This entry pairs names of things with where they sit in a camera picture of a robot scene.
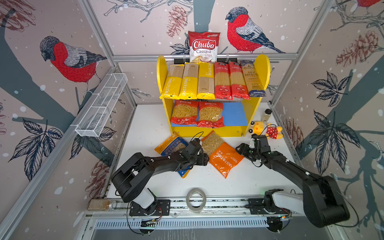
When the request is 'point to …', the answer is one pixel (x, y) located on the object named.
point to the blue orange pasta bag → (172, 144)
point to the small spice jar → (266, 116)
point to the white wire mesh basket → (94, 120)
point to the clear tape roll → (199, 209)
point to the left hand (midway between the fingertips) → (205, 159)
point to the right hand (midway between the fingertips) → (237, 152)
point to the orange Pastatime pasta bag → (224, 158)
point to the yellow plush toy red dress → (259, 128)
